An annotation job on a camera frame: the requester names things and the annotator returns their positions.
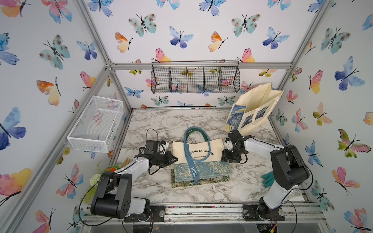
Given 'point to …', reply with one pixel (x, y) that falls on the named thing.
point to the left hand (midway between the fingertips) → (178, 158)
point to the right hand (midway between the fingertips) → (226, 159)
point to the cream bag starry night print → (250, 110)
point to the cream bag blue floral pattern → (194, 159)
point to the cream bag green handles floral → (200, 182)
